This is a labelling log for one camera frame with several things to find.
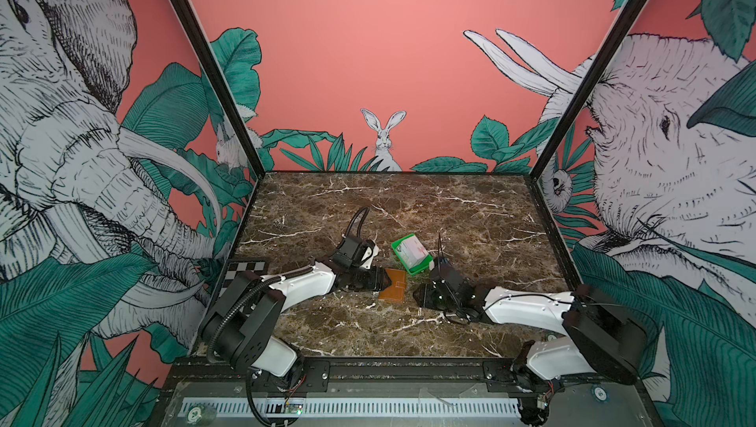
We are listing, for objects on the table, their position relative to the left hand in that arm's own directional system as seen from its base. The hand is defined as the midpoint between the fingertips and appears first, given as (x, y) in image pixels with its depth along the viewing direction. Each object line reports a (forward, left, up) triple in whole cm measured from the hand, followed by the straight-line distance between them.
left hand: (387, 280), depth 86 cm
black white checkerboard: (+7, +47, -2) cm, 48 cm away
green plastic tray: (+5, -10, -2) cm, 12 cm away
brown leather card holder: (-3, -2, -4) cm, 5 cm away
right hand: (-4, -8, -2) cm, 9 cm away
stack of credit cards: (+10, -9, -1) cm, 13 cm away
